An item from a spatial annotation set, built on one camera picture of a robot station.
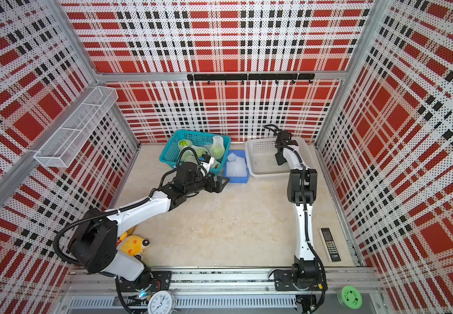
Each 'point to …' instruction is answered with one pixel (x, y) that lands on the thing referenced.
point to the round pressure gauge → (162, 302)
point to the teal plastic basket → (169, 151)
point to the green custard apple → (218, 152)
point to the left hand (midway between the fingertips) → (224, 176)
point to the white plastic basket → (260, 160)
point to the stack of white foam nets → (235, 166)
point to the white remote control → (330, 244)
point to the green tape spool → (349, 297)
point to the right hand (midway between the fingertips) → (293, 156)
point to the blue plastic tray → (236, 180)
